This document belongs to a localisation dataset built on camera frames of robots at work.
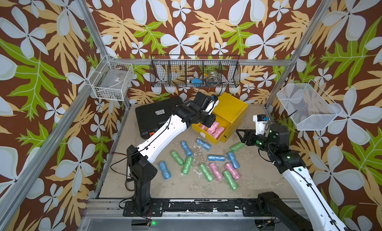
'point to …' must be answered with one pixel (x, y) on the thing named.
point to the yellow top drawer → (196, 128)
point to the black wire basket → (222, 71)
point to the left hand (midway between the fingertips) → (214, 116)
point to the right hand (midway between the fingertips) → (239, 129)
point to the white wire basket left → (111, 79)
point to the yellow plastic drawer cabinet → (229, 110)
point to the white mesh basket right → (308, 105)
